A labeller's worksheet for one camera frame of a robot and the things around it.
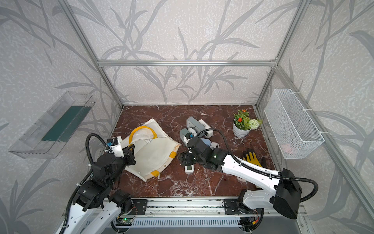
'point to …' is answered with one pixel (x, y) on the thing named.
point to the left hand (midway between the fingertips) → (135, 146)
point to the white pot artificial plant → (242, 124)
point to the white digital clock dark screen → (208, 133)
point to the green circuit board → (126, 221)
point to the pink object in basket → (287, 147)
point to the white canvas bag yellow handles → (154, 150)
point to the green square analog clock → (182, 133)
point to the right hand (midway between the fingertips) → (182, 156)
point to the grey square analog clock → (197, 126)
